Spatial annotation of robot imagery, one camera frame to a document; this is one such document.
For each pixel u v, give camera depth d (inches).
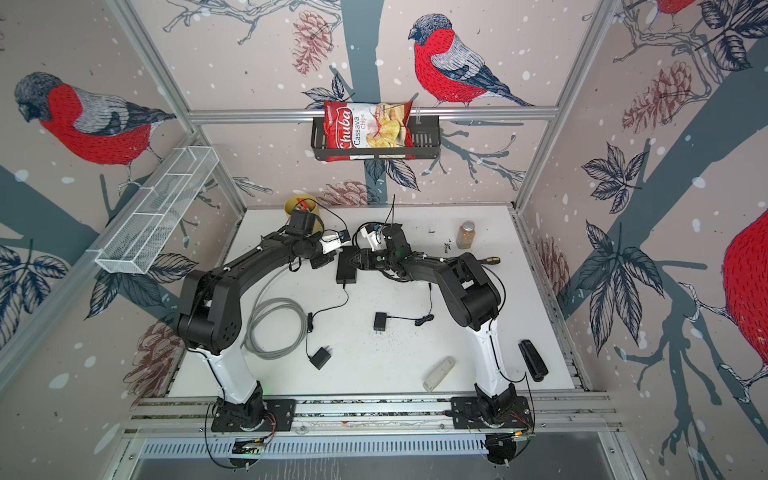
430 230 44.9
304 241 29.5
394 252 32.0
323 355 32.3
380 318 35.3
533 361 31.3
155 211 30.6
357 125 34.6
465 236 40.1
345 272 38.3
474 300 22.1
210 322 19.3
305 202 42.2
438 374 30.9
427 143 36.5
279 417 28.8
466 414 28.8
